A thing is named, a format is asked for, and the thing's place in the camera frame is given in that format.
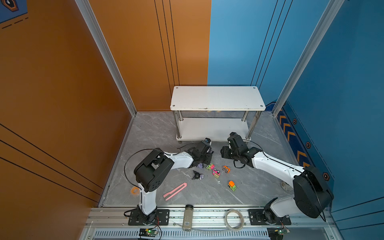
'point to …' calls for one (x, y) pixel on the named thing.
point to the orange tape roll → (138, 191)
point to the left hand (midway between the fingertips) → (210, 155)
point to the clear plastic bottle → (188, 218)
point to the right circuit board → (277, 233)
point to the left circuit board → (147, 232)
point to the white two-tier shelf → (216, 113)
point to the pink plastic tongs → (168, 195)
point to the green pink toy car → (210, 166)
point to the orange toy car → (226, 168)
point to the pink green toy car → (216, 173)
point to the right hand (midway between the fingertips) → (222, 151)
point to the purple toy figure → (201, 165)
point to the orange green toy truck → (232, 185)
